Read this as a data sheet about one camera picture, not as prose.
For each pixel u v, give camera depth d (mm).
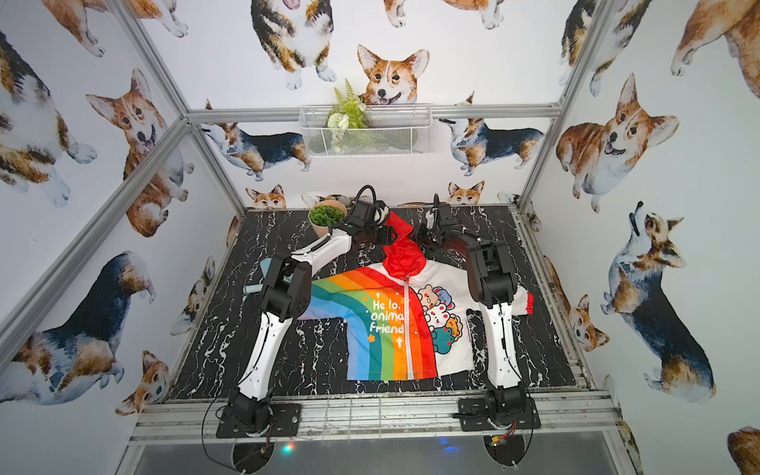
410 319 903
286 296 627
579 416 749
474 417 733
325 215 1033
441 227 899
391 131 926
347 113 820
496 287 638
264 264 1038
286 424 733
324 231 1014
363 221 854
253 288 972
